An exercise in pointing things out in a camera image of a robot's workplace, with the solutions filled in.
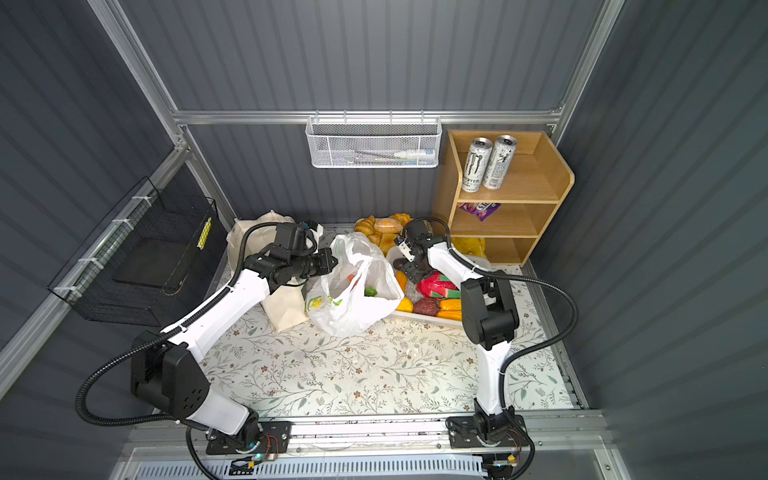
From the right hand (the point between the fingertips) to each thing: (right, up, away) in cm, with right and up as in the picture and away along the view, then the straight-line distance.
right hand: (425, 266), depth 100 cm
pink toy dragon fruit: (+3, -6, -6) cm, 9 cm away
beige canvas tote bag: (-42, -11, -13) cm, 45 cm away
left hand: (-26, +3, -16) cm, 31 cm away
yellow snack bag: (+18, +7, +8) cm, 21 cm away
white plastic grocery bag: (-19, -5, -23) cm, 30 cm away
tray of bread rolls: (-14, +13, +12) cm, 23 cm away
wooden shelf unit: (+34, +27, -8) cm, 44 cm away
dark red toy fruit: (-1, -12, -9) cm, 15 cm away
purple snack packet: (+19, +19, 0) cm, 27 cm away
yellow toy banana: (+7, -13, -8) cm, 17 cm away
